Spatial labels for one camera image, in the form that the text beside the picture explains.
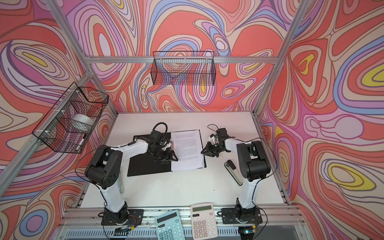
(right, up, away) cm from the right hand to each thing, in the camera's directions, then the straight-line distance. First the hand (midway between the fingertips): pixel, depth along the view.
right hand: (203, 155), depth 95 cm
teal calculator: (-18, -29, -26) cm, 43 cm away
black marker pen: (-62, +9, -24) cm, 67 cm away
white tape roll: (-60, +21, -25) cm, 68 cm away
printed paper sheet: (-11, +4, +5) cm, 13 cm away
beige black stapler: (+16, -6, -9) cm, 19 cm away
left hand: (-18, -2, -4) cm, 19 cm away
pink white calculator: (-2, -28, -24) cm, 37 cm away
